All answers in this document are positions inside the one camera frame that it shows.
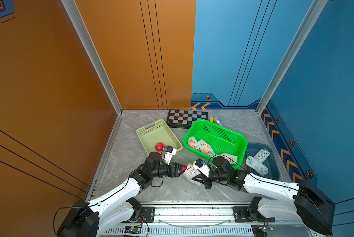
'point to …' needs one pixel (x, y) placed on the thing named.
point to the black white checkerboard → (185, 119)
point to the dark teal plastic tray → (274, 173)
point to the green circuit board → (133, 229)
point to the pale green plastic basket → (158, 132)
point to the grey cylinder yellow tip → (215, 120)
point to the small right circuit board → (264, 227)
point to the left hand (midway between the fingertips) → (186, 167)
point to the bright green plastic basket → (220, 139)
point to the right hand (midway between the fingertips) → (194, 177)
